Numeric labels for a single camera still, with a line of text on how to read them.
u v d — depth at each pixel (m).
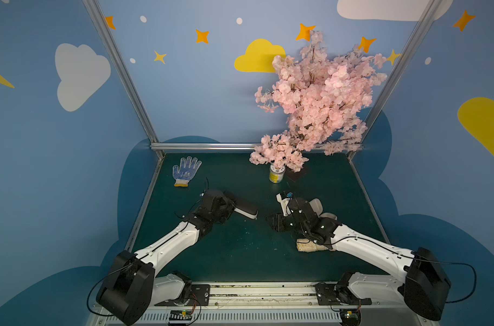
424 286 0.40
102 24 0.72
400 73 0.85
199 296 0.74
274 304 0.74
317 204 0.98
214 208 0.66
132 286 0.40
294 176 1.12
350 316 0.73
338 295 0.66
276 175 1.05
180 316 0.73
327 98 0.65
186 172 1.12
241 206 0.82
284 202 0.73
